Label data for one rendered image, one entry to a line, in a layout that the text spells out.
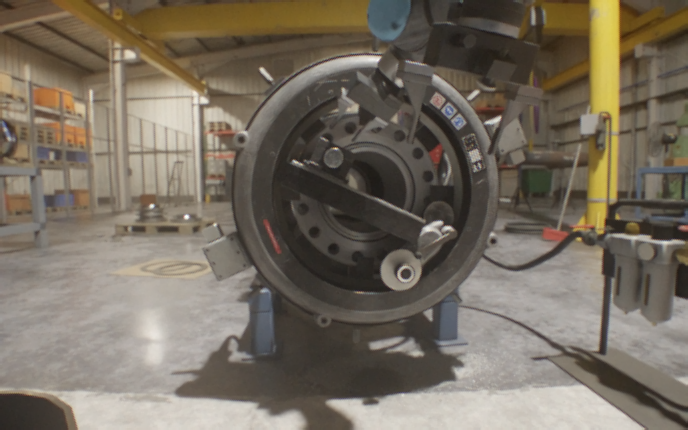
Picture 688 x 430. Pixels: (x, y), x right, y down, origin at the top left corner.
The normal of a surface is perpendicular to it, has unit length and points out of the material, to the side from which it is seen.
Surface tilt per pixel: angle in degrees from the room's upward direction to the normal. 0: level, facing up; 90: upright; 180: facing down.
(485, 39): 113
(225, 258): 90
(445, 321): 90
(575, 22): 90
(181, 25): 90
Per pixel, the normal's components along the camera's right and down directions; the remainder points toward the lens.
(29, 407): -0.15, 0.03
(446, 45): 0.14, 0.47
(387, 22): -0.67, 0.15
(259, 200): 0.11, 0.08
